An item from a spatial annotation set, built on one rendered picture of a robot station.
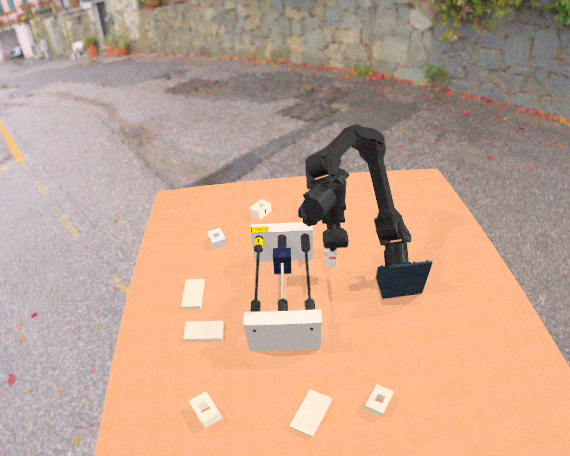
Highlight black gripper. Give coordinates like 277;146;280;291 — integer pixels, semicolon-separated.
322;200;349;252

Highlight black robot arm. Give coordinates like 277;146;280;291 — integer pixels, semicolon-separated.
301;124;412;265

